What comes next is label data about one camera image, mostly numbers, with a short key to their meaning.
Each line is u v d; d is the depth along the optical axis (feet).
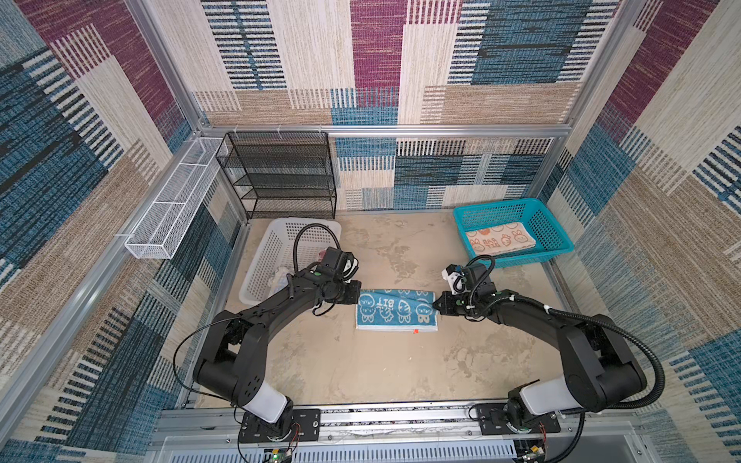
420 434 2.39
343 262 2.41
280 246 3.45
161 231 3.01
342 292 2.49
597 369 1.43
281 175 3.65
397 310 2.93
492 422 2.39
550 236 3.43
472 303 2.30
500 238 3.57
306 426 2.40
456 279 2.73
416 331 2.93
